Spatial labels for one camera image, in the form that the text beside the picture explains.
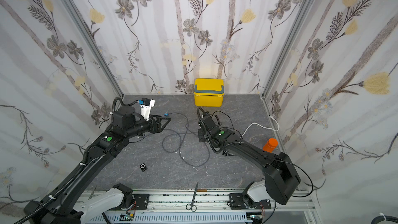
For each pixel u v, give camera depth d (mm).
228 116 983
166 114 1069
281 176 415
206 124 615
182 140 958
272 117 1112
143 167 839
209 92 1037
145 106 613
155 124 615
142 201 738
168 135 983
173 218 702
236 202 733
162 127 634
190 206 731
